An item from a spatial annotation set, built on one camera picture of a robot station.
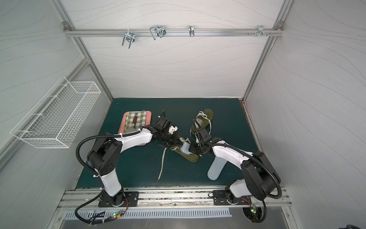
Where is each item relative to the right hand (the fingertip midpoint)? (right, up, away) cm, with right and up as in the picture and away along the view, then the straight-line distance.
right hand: (188, 148), depth 87 cm
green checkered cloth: (-35, +15, +18) cm, 43 cm away
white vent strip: (-1, -28, -16) cm, 32 cm away
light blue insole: (-2, +1, -1) cm, 2 cm away
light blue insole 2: (+17, -10, -2) cm, 20 cm away
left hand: (-3, +3, -2) cm, 4 cm away
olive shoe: (+2, -5, -3) cm, 6 cm away
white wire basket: (-65, +18, -19) cm, 70 cm away
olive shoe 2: (+10, +18, +13) cm, 24 cm away
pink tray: (-31, +20, +22) cm, 43 cm away
